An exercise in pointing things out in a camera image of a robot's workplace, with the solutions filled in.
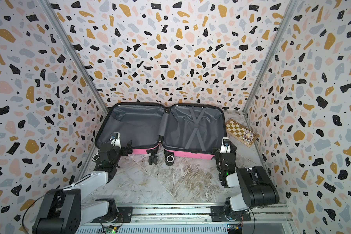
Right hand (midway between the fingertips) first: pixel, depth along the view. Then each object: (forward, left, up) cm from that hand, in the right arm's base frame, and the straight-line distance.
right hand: (224, 142), depth 88 cm
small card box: (+10, -19, -8) cm, 23 cm away
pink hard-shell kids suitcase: (+16, +21, -8) cm, 28 cm away
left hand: (-2, +61, +2) cm, 61 cm away
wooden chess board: (+16, -16, -11) cm, 25 cm away
